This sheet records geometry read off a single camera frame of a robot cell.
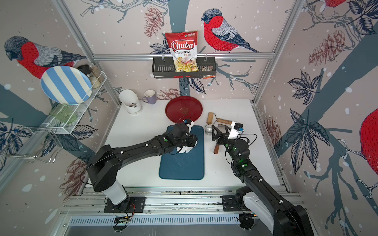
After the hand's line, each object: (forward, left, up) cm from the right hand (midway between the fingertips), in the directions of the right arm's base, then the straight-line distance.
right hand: (218, 125), depth 78 cm
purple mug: (+36, +50, -14) cm, 63 cm away
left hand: (-3, +9, -7) cm, 12 cm away
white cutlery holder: (+31, +64, -11) cm, 72 cm away
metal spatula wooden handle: (-6, 0, -16) cm, 17 cm away
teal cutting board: (+13, +32, -21) cm, 41 cm away
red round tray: (+33, +24, -22) cm, 46 cm away
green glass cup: (-4, +75, +13) cm, 77 cm away
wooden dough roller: (+21, +1, -21) cm, 30 cm away
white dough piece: (-13, +18, -5) cm, 22 cm away
